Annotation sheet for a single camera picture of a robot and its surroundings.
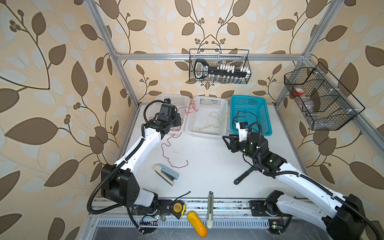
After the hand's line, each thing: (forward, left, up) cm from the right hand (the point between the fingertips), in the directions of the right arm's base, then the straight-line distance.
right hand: (226, 137), depth 76 cm
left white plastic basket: (+43, +26, -16) cm, 53 cm away
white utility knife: (-29, +10, -21) cm, 37 cm away
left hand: (+14, +26, +2) cm, 29 cm away
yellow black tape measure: (-28, +26, -19) cm, 42 cm away
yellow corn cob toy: (-34, +16, -18) cm, 42 cm away
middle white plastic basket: (+33, +7, -23) cm, 41 cm away
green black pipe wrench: (-12, -11, -21) cm, 27 cm away
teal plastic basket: (+39, -28, -21) cm, 52 cm away
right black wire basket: (+10, -49, +13) cm, 52 cm away
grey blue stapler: (-11, +32, -20) cm, 40 cm away
